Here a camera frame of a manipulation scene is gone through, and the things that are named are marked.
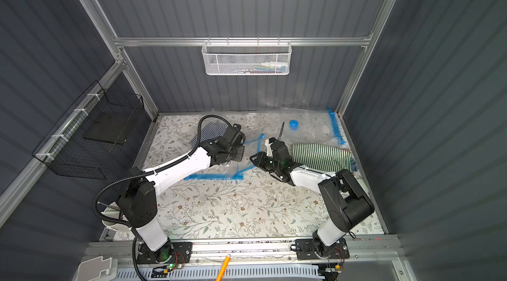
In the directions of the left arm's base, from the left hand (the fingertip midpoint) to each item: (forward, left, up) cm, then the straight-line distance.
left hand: (240, 151), depth 86 cm
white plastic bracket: (-41, +47, -9) cm, 63 cm away
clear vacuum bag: (+29, -43, -15) cm, 53 cm away
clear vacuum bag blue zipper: (-2, +5, -13) cm, 14 cm away
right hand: (-1, -6, -4) cm, 7 cm away
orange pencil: (-41, +5, -14) cm, 44 cm away
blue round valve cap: (+28, -29, -13) cm, 42 cm away
